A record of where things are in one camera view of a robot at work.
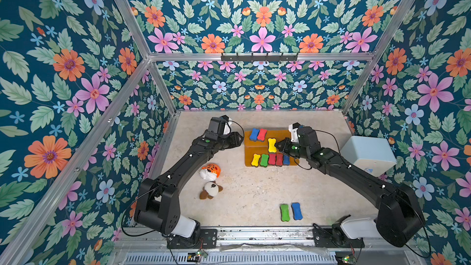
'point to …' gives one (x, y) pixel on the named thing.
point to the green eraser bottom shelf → (264, 160)
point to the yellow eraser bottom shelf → (256, 159)
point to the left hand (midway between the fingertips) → (242, 136)
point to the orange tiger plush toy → (210, 172)
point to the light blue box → (373, 155)
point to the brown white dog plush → (210, 189)
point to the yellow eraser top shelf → (271, 147)
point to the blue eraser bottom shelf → (286, 159)
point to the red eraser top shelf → (262, 135)
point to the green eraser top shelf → (285, 216)
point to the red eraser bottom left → (271, 159)
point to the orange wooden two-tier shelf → (252, 147)
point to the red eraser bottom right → (279, 159)
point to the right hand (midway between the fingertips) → (274, 142)
